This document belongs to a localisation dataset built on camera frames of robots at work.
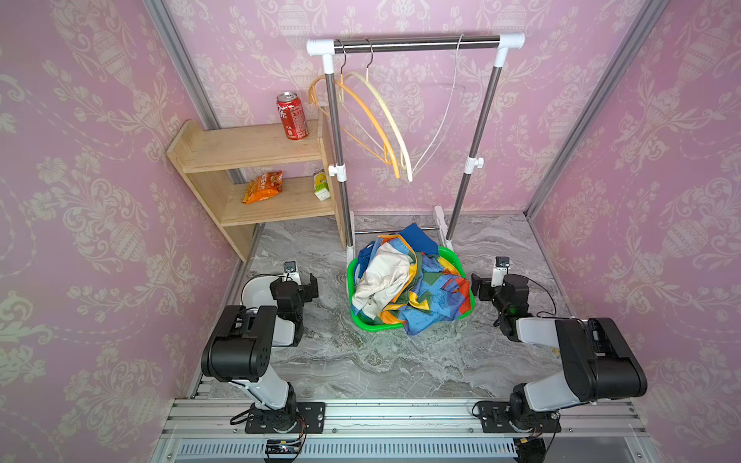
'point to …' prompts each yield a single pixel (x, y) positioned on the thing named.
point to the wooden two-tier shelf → (260, 173)
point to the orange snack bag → (262, 187)
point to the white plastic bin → (257, 292)
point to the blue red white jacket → (379, 265)
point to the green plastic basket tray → (447, 253)
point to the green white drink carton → (321, 187)
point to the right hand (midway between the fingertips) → (489, 273)
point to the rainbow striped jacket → (434, 291)
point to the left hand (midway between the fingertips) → (297, 276)
